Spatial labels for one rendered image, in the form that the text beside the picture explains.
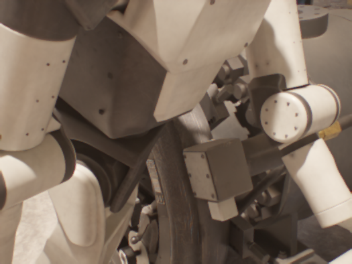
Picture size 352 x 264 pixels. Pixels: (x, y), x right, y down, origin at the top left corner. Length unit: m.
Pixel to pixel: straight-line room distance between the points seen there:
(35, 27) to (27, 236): 1.82
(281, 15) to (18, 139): 0.45
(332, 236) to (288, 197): 0.80
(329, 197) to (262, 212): 0.60
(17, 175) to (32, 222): 1.78
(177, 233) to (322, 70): 0.61
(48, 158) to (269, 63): 0.38
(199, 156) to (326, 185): 0.25
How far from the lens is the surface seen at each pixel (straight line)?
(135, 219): 1.27
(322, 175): 0.83
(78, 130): 0.77
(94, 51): 0.65
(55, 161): 0.63
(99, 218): 0.81
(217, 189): 0.96
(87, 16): 0.51
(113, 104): 0.66
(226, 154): 0.96
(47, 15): 0.51
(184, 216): 1.07
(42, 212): 2.42
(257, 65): 0.83
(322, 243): 2.11
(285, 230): 1.55
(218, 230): 1.11
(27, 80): 0.54
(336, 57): 1.48
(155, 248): 1.27
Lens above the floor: 1.25
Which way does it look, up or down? 25 degrees down
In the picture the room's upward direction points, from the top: 4 degrees counter-clockwise
